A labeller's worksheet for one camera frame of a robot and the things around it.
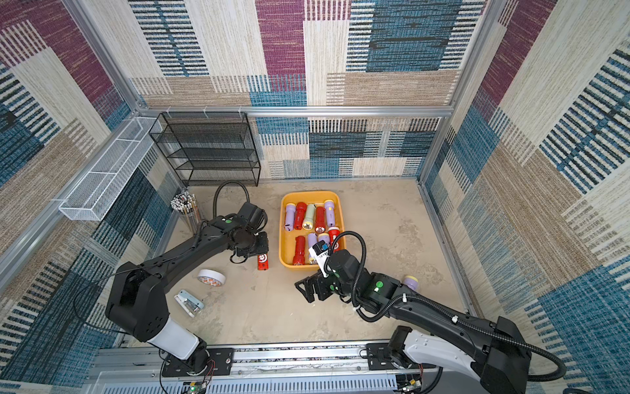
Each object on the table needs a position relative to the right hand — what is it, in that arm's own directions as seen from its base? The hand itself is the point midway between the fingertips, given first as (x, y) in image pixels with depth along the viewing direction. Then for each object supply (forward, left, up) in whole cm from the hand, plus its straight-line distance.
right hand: (312, 281), depth 75 cm
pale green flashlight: (+32, +2, -10) cm, 34 cm away
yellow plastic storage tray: (+23, +11, -13) cm, 29 cm away
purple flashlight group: (+36, -7, -9) cm, 38 cm away
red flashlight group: (+31, -2, -10) cm, 32 cm away
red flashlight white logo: (+24, -8, -10) cm, 27 cm away
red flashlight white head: (+9, +17, -5) cm, 20 cm away
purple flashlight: (+35, +10, -10) cm, 38 cm away
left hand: (+14, +16, -4) cm, 22 cm away
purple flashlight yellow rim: (+22, -4, -10) cm, 24 cm away
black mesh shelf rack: (+58, +46, +5) cm, 74 cm away
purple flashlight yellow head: (+21, 0, -10) cm, 24 cm away
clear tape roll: (+4, +34, -5) cm, 34 cm away
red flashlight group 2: (+14, +5, -10) cm, 18 cm away
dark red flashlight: (+34, +6, -10) cm, 36 cm away
